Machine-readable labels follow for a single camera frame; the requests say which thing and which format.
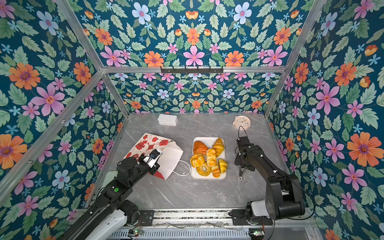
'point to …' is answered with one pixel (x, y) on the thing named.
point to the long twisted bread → (211, 162)
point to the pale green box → (110, 176)
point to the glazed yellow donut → (202, 172)
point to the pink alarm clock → (241, 122)
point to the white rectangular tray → (209, 141)
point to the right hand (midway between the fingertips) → (243, 163)
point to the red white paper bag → (171, 153)
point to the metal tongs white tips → (240, 178)
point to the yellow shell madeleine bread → (197, 160)
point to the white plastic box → (169, 120)
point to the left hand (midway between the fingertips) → (161, 150)
